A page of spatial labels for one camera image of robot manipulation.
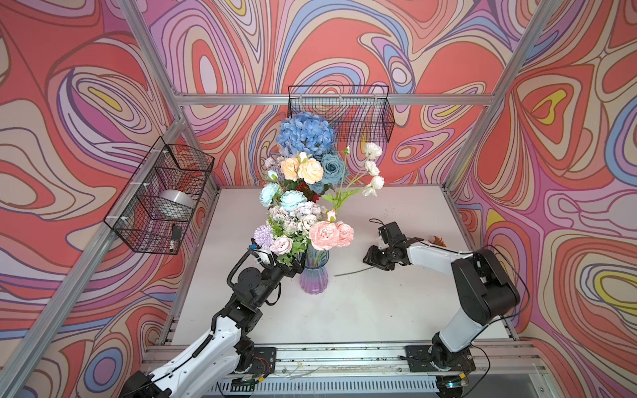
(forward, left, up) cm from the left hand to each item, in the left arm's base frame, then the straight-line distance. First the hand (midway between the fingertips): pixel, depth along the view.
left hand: (301, 246), depth 73 cm
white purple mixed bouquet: (+26, +9, +10) cm, 29 cm away
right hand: (+5, -24, -23) cm, 34 cm away
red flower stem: (+18, -2, +4) cm, 19 cm away
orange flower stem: (+14, -51, -18) cm, 56 cm away
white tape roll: (+8, +36, +11) cm, 38 cm away
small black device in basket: (+4, +38, +2) cm, 38 cm away
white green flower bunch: (-2, +2, +10) cm, 10 cm away
